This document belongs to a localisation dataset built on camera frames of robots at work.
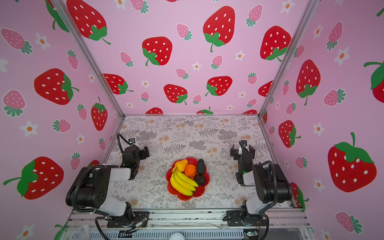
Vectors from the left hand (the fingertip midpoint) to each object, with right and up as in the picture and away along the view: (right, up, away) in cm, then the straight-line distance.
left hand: (138, 147), depth 94 cm
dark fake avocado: (+40, -10, -9) cm, 42 cm away
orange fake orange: (+34, -12, -9) cm, 37 cm away
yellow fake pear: (+28, -10, -8) cm, 31 cm away
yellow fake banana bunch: (+29, -19, -12) cm, 37 cm away
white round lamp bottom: (+29, -36, -29) cm, 55 cm away
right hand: (+67, +2, -3) cm, 67 cm away
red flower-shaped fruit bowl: (+40, -22, -14) cm, 47 cm away
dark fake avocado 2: (+40, -17, -12) cm, 45 cm away
